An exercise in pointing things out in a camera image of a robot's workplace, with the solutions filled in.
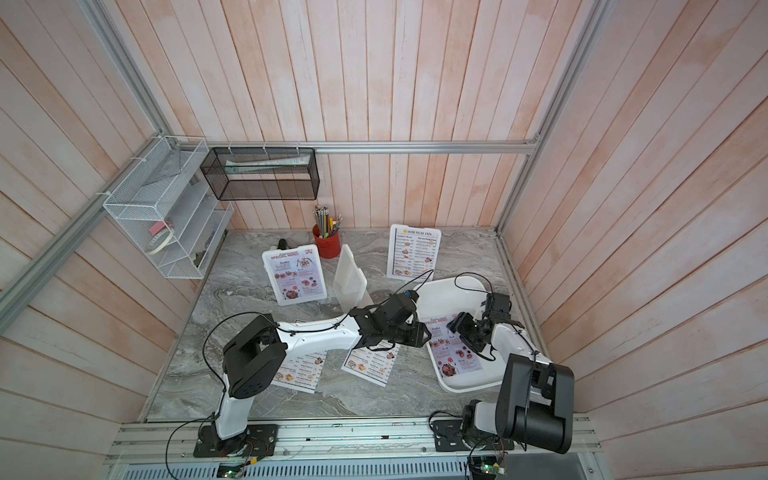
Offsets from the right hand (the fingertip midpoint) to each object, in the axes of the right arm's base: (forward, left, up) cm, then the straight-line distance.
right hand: (455, 327), depth 91 cm
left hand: (-7, +11, +6) cm, 14 cm away
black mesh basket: (+40, +63, +29) cm, 80 cm away
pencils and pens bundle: (+32, +43, +11) cm, 55 cm away
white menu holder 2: (+15, +35, +2) cm, 38 cm away
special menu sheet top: (+12, +50, +11) cm, 53 cm away
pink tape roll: (+15, +86, +29) cm, 92 cm away
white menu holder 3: (+22, +21, +9) cm, 32 cm away
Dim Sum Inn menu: (+22, +13, +11) cm, 28 cm away
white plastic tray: (+13, +1, -5) cm, 14 cm away
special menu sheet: (-8, +2, -2) cm, 8 cm away
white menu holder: (+8, +51, 0) cm, 52 cm away
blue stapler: (+31, +62, +4) cm, 69 cm away
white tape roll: (+12, +86, +25) cm, 91 cm away
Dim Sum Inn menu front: (-12, +26, -1) cm, 29 cm away
